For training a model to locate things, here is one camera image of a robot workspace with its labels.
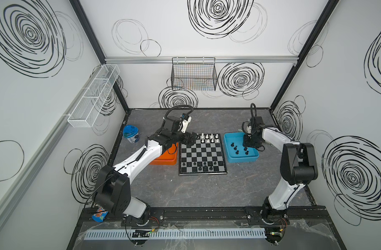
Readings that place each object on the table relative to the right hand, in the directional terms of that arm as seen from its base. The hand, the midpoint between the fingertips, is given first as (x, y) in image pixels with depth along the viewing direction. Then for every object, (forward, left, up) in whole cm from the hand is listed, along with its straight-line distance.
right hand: (245, 143), depth 95 cm
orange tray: (-9, +47, -2) cm, 48 cm away
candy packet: (-40, +76, -2) cm, 86 cm away
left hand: (-3, +33, +15) cm, 36 cm away
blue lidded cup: (+3, +70, +6) cm, 71 cm away
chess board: (-8, +24, -3) cm, 26 cm away
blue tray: (-4, +5, -4) cm, 8 cm away
